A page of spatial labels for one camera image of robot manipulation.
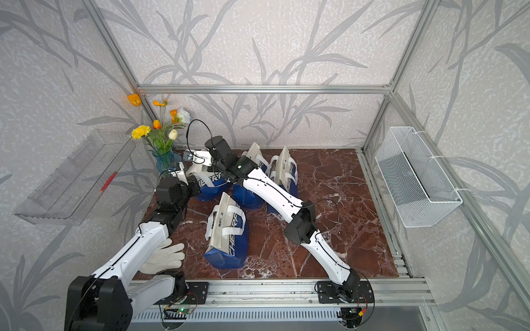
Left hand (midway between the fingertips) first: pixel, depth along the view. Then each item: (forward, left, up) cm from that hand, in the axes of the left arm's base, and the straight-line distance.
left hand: (194, 176), depth 83 cm
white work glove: (-26, +11, -19) cm, 34 cm away
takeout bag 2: (-4, -19, -11) cm, 23 cm away
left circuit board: (-43, -3, -20) cm, 48 cm away
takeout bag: (-1, -7, -6) cm, 9 cm away
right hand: (+7, -8, +10) cm, 15 cm away
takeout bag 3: (-24, -17, -1) cm, 29 cm away
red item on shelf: (-12, +22, +11) cm, 27 cm away
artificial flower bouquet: (+19, +20, +2) cm, 28 cm away
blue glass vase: (+15, +20, -7) cm, 26 cm away
